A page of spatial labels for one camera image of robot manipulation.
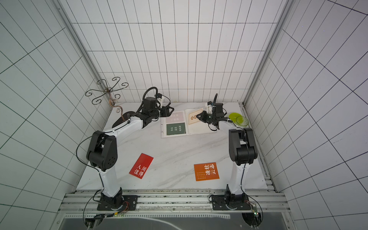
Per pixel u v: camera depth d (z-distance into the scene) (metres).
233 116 1.12
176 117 1.10
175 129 1.03
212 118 0.89
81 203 0.74
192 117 0.99
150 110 0.73
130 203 0.72
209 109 0.91
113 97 1.18
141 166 0.85
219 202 0.73
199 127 1.03
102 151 0.50
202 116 0.88
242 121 1.08
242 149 0.52
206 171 0.83
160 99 0.83
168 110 0.84
